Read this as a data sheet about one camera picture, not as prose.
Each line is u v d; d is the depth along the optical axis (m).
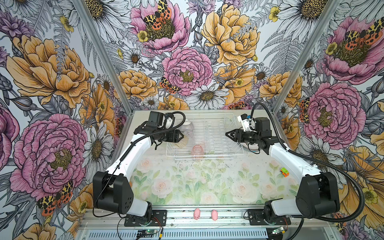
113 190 0.41
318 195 0.42
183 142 0.81
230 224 0.73
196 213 0.75
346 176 0.41
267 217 0.68
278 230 0.72
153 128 0.64
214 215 0.75
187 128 1.05
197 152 0.91
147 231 0.71
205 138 1.05
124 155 0.48
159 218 0.74
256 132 0.72
